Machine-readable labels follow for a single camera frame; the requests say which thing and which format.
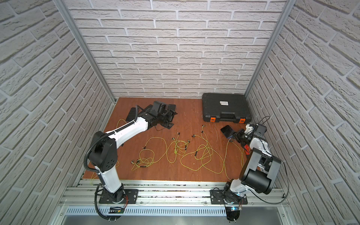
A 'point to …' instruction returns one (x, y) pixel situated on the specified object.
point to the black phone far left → (132, 115)
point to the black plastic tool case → (218, 107)
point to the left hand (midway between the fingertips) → (180, 114)
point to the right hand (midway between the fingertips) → (234, 133)
